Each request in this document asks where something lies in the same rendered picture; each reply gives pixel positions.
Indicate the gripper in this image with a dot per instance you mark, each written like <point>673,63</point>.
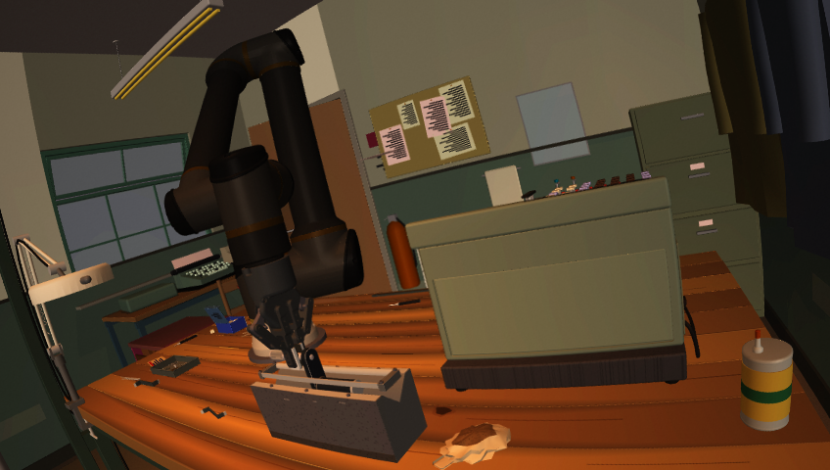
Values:
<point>266,282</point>

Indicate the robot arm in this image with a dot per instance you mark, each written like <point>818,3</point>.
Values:
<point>285,130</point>

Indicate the olive green adding calculator body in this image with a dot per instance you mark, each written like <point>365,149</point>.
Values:
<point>557,292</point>

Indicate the row of coloured calculator keys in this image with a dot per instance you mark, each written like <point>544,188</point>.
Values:
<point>583,185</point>

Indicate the blue small box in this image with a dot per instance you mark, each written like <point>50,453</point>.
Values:
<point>228,323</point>

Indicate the green typewriter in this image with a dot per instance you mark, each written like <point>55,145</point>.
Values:
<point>201,271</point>

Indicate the black bent key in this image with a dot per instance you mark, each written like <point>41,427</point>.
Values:
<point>147,383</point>
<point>212,412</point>

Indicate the dark red ledger book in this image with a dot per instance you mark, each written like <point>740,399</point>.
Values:
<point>170,336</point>

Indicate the dark tray of screws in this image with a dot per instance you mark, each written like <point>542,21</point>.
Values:
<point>175,366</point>

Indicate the black pen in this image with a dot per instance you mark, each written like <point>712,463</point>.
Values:
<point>405,301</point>

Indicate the wooden side table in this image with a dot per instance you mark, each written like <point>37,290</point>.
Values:
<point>168,308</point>

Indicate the orange fire extinguisher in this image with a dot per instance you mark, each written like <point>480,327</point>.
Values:
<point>403,256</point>

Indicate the green long box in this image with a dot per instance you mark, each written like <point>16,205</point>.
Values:
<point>146,298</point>

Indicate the brown door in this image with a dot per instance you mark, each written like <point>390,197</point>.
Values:
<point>350,194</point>

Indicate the green framed window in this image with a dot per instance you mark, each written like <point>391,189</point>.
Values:
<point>117,201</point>

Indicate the beige rag with brown stain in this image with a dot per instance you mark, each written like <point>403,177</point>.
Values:
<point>473,441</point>

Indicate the cream desk lamp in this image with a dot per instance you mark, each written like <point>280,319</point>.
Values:
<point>68,282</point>

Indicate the cork notice board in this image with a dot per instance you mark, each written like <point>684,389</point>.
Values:
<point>428,126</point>

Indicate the cream paper tape card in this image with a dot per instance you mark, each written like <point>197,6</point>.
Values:
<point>503,186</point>

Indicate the ceiling strip light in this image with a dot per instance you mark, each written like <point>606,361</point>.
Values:
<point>165,52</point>

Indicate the olive green filing cabinet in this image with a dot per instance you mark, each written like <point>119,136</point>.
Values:
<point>700,175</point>

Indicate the yellow green-banded oil can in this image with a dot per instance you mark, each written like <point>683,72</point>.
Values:
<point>766,386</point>

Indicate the dark hanging coats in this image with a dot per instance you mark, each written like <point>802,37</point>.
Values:
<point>765,78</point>

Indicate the red wall switch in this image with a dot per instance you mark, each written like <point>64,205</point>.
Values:
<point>371,139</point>

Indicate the pale blue wall panel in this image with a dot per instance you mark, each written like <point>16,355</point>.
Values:
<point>553,123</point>

